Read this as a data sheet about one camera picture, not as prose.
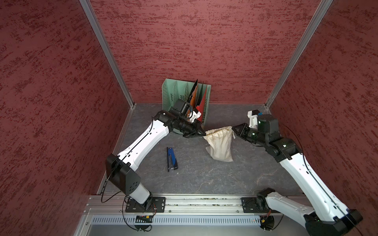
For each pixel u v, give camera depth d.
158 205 0.74
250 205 0.73
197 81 0.91
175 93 1.07
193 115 0.69
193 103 0.84
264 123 0.52
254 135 0.58
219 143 0.74
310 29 0.79
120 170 0.40
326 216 0.38
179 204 0.76
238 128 0.68
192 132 0.64
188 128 0.64
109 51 0.88
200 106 0.78
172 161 0.87
